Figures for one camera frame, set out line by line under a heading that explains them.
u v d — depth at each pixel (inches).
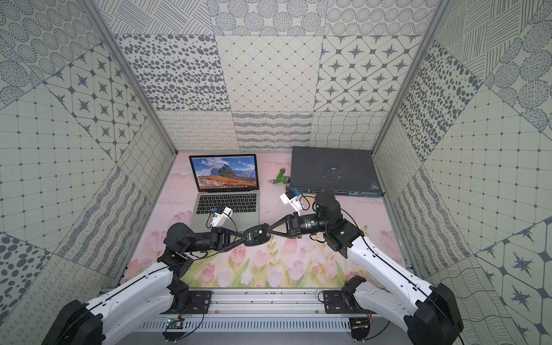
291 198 25.5
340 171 42.3
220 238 25.4
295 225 23.0
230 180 39.7
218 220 26.8
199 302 28.9
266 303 30.0
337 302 28.8
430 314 15.0
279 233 24.5
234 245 26.1
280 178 42.3
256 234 25.7
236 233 26.5
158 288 21.7
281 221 24.6
